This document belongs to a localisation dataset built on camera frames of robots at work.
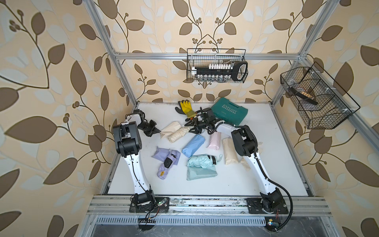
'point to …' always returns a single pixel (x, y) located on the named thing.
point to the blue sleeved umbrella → (193, 146)
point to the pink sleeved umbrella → (214, 140)
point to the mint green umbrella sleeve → (193, 173)
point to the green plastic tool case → (229, 112)
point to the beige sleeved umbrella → (172, 126)
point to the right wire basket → (322, 103)
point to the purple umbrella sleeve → (163, 153)
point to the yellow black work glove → (185, 108)
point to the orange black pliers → (188, 119)
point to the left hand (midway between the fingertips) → (157, 128)
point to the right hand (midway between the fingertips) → (186, 126)
